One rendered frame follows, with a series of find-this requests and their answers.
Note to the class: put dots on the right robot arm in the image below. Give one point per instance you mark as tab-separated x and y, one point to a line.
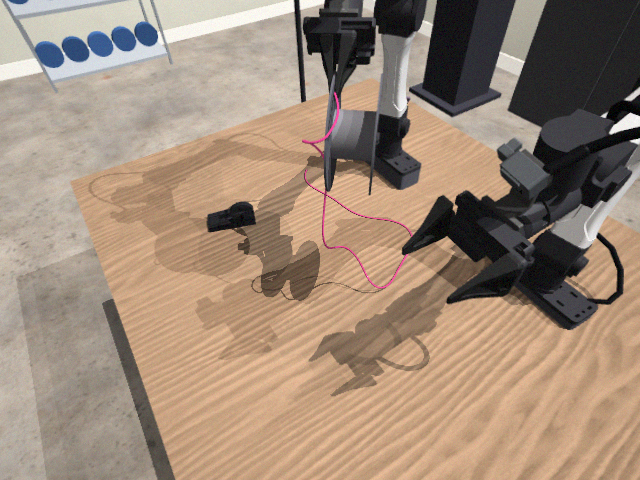
391	17

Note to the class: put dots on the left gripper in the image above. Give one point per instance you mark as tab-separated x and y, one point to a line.
498	225

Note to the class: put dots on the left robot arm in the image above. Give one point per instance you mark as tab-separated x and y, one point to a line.
562	247

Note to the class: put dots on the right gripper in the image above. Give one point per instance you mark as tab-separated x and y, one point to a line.
336	20

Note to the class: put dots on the thin magenta cable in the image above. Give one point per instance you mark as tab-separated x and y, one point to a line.
314	142

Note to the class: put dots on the black cable reel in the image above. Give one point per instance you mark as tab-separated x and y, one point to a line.
352	137

